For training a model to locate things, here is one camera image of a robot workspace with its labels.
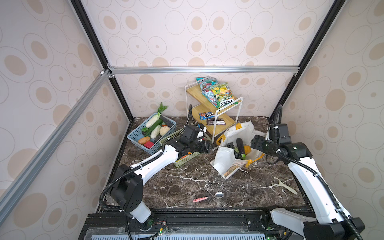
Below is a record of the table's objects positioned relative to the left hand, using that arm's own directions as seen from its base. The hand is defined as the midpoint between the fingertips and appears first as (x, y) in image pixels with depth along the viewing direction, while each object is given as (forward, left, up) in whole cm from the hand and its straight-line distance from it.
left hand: (214, 144), depth 79 cm
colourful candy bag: (+35, +4, +13) cm, 38 cm away
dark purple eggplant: (+8, -19, -13) cm, 24 cm away
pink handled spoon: (-21, -2, -18) cm, 28 cm away
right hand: (-1, -22, +3) cm, 22 cm away
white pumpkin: (+21, +32, -14) cm, 41 cm away
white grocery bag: (-6, -6, -7) cm, 11 cm away
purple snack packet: (+20, -5, -4) cm, 21 cm away
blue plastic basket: (+19, +52, -18) cm, 58 cm away
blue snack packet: (+25, +5, -5) cm, 26 cm away
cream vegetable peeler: (-14, -39, -20) cm, 46 cm away
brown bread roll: (+13, +46, -15) cm, 50 cm away
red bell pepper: (+10, +41, -16) cm, 45 cm away
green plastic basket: (-3, +20, -14) cm, 25 cm away
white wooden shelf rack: (+22, +9, +9) cm, 26 cm away
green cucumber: (+21, +43, -16) cm, 51 cm away
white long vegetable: (+22, +38, -17) cm, 47 cm away
